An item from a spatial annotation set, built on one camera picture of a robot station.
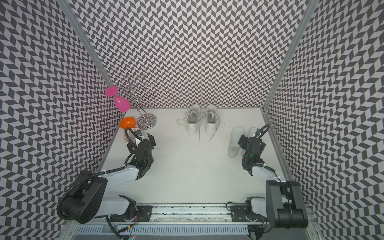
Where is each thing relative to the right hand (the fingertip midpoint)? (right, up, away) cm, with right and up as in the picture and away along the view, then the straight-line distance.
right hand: (250, 139), depth 89 cm
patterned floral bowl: (-63, +4, -19) cm, 66 cm away
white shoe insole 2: (+5, +4, +12) cm, 14 cm away
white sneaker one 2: (-36, +12, +19) cm, 43 cm away
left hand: (-66, +1, -2) cm, 66 cm away
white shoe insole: (-5, +2, +15) cm, 16 cm away
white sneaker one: (-22, +12, +13) cm, 29 cm away
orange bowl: (-83, +10, +16) cm, 85 cm away
